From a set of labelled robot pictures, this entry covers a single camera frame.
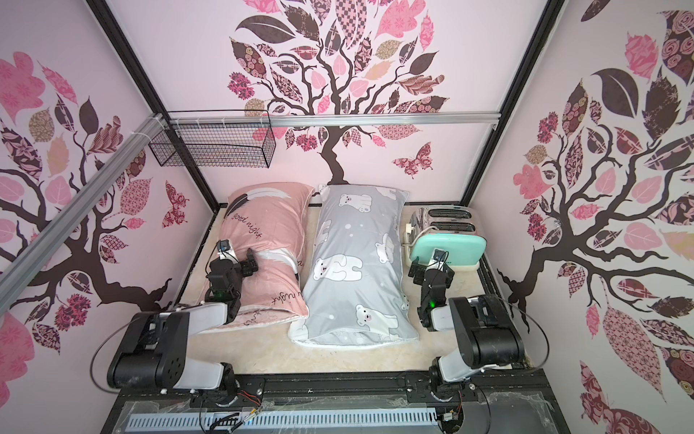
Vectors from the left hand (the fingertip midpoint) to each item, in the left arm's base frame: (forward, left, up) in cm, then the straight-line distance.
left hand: (239, 256), depth 91 cm
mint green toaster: (+8, -75, +4) cm, 75 cm away
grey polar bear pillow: (-11, -40, +3) cm, 42 cm away
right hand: (-1, -67, -1) cm, 67 cm away
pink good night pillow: (+14, -9, +3) cm, 17 cm away
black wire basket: (+35, +9, +24) cm, 43 cm away
